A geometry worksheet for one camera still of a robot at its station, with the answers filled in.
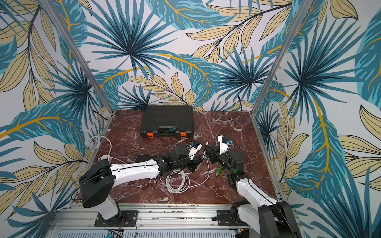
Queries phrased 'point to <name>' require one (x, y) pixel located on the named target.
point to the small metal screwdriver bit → (140, 186)
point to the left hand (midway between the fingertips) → (202, 162)
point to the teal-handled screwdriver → (173, 128)
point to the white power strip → (106, 157)
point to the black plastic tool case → (158, 117)
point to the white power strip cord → (110, 144)
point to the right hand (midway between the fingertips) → (197, 150)
